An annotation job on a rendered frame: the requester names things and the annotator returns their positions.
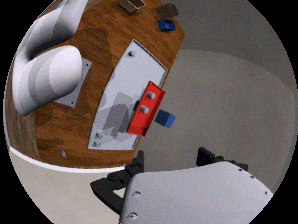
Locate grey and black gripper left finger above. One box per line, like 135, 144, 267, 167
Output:
90, 150, 144, 215

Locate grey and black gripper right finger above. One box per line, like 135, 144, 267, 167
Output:
196, 147, 248, 172

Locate blue open bin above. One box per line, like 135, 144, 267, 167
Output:
157, 19, 176, 31

